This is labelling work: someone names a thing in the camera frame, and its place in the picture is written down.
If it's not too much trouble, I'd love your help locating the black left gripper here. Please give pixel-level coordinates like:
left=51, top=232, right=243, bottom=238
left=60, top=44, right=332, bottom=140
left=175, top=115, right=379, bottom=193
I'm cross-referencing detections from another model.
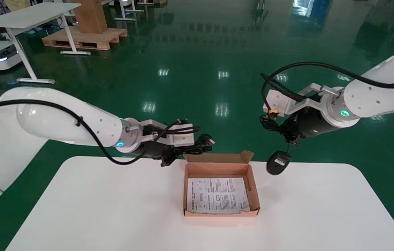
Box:
left=141, top=141, right=183, bottom=167

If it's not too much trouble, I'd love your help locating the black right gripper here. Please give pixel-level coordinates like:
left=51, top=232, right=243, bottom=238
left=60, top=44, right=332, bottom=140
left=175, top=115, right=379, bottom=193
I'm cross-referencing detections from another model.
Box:
left=286, top=106, right=333, bottom=147

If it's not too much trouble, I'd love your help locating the black wired computer mouse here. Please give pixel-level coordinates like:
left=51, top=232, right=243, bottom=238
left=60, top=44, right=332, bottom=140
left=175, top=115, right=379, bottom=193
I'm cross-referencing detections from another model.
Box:
left=260, top=115, right=302, bottom=176

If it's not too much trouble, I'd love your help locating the black power cord with plug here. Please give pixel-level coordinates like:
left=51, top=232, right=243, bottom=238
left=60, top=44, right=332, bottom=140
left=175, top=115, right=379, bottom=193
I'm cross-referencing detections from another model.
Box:
left=174, top=134, right=215, bottom=156

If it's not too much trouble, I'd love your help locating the open cardboard storage box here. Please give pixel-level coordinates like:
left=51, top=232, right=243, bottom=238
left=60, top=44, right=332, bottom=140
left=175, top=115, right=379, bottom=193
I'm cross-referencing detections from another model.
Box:
left=182, top=151, right=261, bottom=218

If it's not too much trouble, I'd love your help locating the printed paper instruction sheet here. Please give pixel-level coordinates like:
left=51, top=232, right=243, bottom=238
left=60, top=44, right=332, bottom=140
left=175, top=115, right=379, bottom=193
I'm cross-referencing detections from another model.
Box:
left=187, top=178, right=251, bottom=214

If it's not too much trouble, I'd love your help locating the wooden pallet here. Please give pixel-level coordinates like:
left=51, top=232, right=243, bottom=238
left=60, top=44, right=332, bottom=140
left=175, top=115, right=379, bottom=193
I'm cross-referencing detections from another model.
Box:
left=43, top=27, right=128, bottom=51

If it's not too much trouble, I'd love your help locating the tall brown carton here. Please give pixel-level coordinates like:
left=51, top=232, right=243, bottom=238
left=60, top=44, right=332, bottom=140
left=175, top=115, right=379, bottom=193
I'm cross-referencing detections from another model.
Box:
left=71, top=0, right=108, bottom=34

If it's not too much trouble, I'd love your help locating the white desk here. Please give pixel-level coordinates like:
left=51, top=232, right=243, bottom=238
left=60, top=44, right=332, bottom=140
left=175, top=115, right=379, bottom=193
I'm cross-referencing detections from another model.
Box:
left=0, top=3, right=92, bottom=85

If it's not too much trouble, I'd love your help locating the person in yellow top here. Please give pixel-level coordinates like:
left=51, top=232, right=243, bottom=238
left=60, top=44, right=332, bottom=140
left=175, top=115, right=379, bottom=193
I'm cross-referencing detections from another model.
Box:
left=6, top=0, right=32, bottom=11

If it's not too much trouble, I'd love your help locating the left wrist camera housing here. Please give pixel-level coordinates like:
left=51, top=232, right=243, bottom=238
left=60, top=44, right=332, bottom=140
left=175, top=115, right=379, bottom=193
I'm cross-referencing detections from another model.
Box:
left=138, top=120, right=195, bottom=147

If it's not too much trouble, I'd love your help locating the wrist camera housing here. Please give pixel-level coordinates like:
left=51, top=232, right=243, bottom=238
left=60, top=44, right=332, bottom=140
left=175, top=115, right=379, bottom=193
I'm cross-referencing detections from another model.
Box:
left=138, top=120, right=195, bottom=147
left=263, top=84, right=344, bottom=117

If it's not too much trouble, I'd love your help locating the right wrist camera housing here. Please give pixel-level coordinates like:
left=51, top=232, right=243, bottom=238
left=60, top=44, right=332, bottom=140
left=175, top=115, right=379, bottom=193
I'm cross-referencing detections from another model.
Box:
left=263, top=84, right=344, bottom=117

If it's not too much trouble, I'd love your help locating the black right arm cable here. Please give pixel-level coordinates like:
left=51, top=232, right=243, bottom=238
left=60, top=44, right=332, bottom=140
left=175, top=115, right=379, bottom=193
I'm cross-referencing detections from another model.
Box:
left=260, top=62, right=394, bottom=112

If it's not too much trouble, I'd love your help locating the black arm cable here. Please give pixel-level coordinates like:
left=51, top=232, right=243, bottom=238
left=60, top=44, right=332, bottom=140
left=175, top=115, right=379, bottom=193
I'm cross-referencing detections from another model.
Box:
left=260, top=62, right=394, bottom=112
left=0, top=99, right=201, bottom=166

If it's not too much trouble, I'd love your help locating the white desk leg frame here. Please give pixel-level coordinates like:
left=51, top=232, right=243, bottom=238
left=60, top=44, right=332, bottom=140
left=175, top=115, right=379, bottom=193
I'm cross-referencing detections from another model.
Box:
left=114, top=0, right=156, bottom=22

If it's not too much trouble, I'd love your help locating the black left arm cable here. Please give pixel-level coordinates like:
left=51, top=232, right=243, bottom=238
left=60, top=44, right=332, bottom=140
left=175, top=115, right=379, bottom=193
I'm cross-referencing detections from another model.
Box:
left=0, top=99, right=201, bottom=166

